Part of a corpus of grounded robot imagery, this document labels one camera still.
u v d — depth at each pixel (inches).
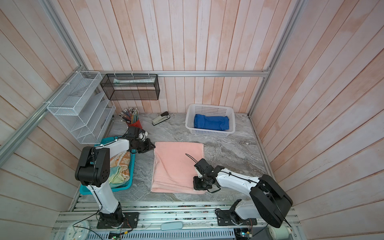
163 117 45.1
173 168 37.5
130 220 28.9
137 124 41.0
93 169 20.6
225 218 28.8
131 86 40.9
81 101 27.9
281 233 25.1
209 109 45.1
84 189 29.3
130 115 38.7
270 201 16.7
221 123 43.6
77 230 27.0
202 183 28.8
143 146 34.5
